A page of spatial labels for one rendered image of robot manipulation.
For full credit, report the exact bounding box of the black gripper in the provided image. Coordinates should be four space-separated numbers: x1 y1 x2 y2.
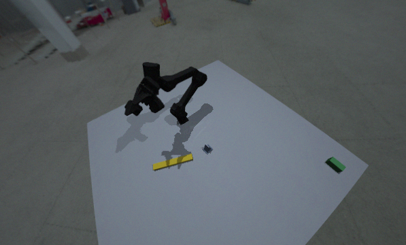
124 76 160 116

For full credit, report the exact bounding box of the green rectangular block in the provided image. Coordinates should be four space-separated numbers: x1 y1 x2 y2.
325 157 346 173

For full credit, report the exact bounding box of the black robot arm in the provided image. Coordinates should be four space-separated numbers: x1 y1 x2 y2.
142 62 207 125

